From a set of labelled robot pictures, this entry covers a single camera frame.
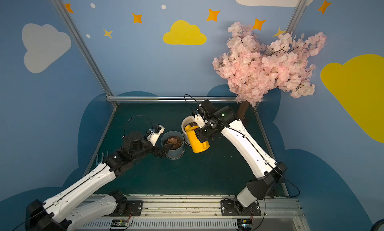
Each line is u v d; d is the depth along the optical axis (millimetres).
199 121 658
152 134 621
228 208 748
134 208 752
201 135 626
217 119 472
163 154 665
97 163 902
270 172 409
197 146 722
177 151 840
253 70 720
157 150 647
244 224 720
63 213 408
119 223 718
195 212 744
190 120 970
